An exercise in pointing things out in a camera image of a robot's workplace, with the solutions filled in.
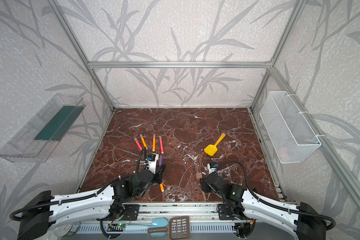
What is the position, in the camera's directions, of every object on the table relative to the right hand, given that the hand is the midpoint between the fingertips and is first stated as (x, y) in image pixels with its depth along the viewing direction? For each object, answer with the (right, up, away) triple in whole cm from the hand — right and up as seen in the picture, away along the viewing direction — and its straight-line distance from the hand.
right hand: (201, 176), depth 83 cm
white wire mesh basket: (+35, +23, -22) cm, 48 cm away
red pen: (-41, +16, +16) cm, 47 cm away
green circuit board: (-43, -21, -11) cm, 49 cm away
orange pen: (-38, +17, +17) cm, 45 cm away
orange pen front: (-22, -5, -2) cm, 23 cm away
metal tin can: (-62, -16, -20) cm, 67 cm away
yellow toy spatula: (+7, +12, +13) cm, 19 cm away
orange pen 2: (-31, +16, +16) cm, 38 cm away
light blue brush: (-23, -18, -12) cm, 31 cm away
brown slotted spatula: (-12, -20, -13) cm, 26 cm away
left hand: (-19, +9, -5) cm, 21 cm away
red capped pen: (-26, +15, +15) cm, 33 cm away
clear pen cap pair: (-2, -1, +3) cm, 3 cm away
